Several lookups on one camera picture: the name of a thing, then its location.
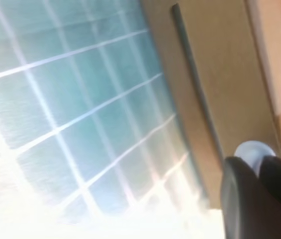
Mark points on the white plastic drawer handle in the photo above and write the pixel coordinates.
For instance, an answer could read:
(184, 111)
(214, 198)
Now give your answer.
(253, 152)

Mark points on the cyan checkered tablecloth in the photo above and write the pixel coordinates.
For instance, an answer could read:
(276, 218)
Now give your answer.
(90, 142)

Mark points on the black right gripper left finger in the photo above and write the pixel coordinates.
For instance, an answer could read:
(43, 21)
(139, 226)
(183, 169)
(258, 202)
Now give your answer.
(240, 198)

